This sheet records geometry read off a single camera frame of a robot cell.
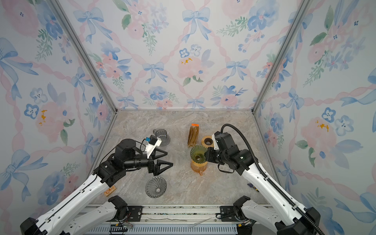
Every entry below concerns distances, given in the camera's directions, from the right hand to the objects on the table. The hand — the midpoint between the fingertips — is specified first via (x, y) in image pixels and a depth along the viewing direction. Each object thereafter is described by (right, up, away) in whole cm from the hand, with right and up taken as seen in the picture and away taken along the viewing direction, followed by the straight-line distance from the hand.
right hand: (204, 153), depth 74 cm
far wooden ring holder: (+5, +3, +27) cm, 27 cm away
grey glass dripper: (-26, -20, +6) cm, 33 cm away
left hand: (-17, -1, -9) cm, 19 cm away
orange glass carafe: (-2, -12, +15) cm, 19 cm away
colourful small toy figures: (+27, -19, +8) cm, 34 cm away
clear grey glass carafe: (-27, +8, +29) cm, 40 cm away
